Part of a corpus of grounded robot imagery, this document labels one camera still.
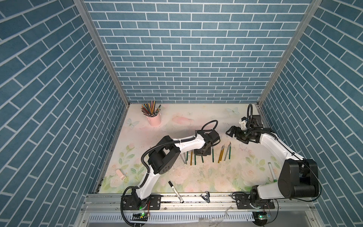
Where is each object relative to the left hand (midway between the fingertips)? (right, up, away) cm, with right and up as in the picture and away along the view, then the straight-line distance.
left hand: (207, 155), depth 91 cm
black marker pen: (-20, -15, -14) cm, 29 cm away
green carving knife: (+15, +2, +2) cm, 16 cm away
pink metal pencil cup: (-37, +22, +13) cm, 45 cm away
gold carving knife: (+9, +1, 0) cm, 9 cm away
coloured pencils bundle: (-40, +31, +8) cm, 52 cm away
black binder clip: (-3, -18, -16) cm, 24 cm away
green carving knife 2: (-13, 0, 0) cm, 13 cm away
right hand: (+16, +14, -3) cm, 21 cm away
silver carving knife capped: (+13, +1, +2) cm, 14 cm away
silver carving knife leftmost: (-16, -1, 0) cm, 16 cm away
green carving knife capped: (-3, -1, -2) cm, 4 cm away
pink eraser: (-51, -9, -11) cm, 53 cm away
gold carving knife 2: (+9, +2, +1) cm, 9 cm away
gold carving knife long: (-10, 0, 0) cm, 10 cm away
